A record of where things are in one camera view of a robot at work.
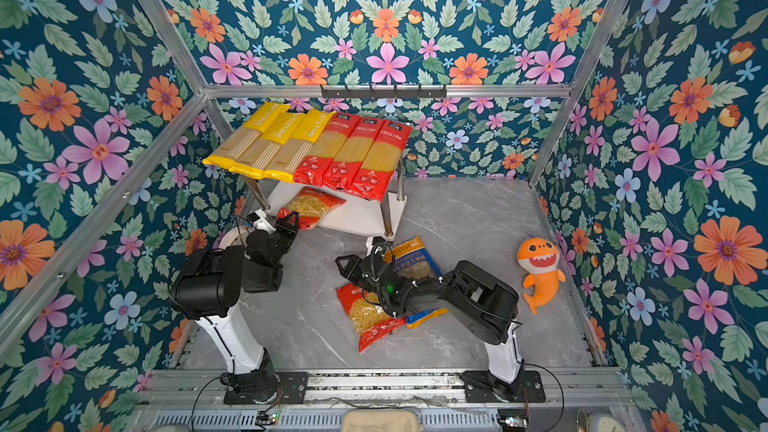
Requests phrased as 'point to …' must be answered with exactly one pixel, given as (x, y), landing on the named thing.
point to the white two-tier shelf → (376, 218)
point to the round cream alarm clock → (235, 237)
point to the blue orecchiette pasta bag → (410, 259)
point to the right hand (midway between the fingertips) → (337, 261)
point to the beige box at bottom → (380, 420)
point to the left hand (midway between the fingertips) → (299, 204)
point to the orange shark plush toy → (540, 255)
